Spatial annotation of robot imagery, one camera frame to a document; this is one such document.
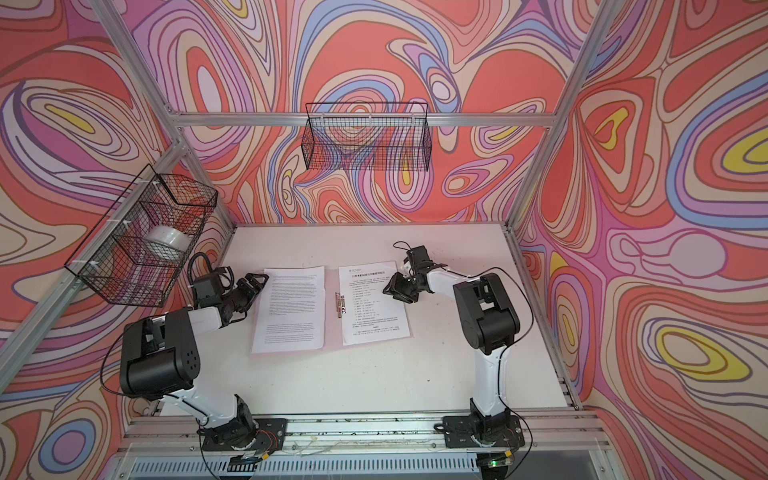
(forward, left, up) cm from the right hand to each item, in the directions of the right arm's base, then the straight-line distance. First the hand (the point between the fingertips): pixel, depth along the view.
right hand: (390, 297), depth 98 cm
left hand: (+4, +40, +7) cm, 41 cm away
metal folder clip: (-2, +16, +1) cm, 17 cm away
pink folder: (-12, +18, -1) cm, 22 cm away
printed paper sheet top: (-5, +32, +2) cm, 32 cm away
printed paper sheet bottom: (-6, +6, -1) cm, 9 cm away
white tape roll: (0, +55, +31) cm, 64 cm away
